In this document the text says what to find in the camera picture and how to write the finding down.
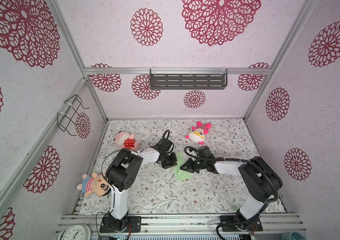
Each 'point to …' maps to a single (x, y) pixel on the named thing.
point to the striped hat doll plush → (95, 184)
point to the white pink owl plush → (197, 134)
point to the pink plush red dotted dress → (124, 140)
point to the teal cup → (293, 235)
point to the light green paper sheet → (181, 174)
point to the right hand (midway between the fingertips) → (180, 166)
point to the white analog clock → (77, 232)
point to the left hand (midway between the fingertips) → (177, 165)
